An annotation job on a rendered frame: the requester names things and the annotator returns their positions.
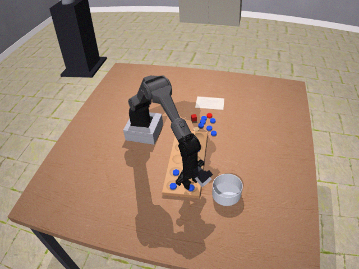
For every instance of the white sheet of paper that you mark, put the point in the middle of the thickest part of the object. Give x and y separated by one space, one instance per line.
210 103

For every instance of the tan tray with round pockets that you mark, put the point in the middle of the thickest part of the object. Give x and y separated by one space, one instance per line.
175 162

